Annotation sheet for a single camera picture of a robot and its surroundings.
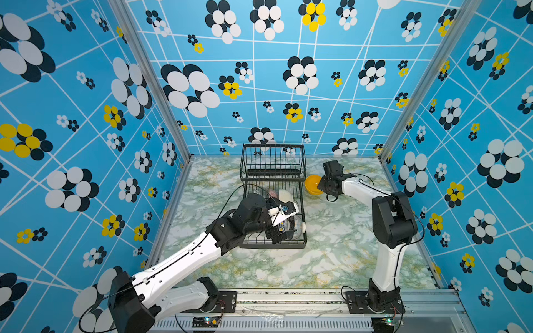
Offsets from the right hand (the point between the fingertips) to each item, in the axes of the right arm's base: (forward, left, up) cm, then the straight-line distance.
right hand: (326, 185), depth 102 cm
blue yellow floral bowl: (-24, +21, +5) cm, 33 cm away
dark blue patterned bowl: (-24, +15, +4) cm, 28 cm away
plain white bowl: (-9, +20, +4) cm, 23 cm away
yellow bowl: (+1, +7, 0) cm, 7 cm away
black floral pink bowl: (-10, +26, +7) cm, 28 cm away
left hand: (-27, +19, +19) cm, 38 cm away
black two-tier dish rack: (+10, +25, 0) cm, 27 cm away
